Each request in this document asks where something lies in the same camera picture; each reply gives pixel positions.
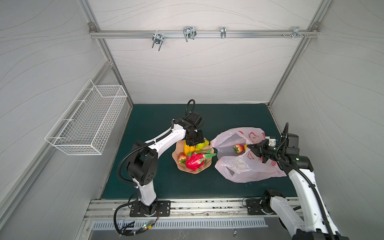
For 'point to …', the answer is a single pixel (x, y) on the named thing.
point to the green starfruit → (200, 146)
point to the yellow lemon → (245, 147)
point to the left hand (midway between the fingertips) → (201, 142)
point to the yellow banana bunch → (188, 149)
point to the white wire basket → (86, 125)
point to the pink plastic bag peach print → (235, 162)
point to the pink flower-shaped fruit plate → (180, 148)
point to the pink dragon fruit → (195, 160)
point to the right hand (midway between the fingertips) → (247, 144)
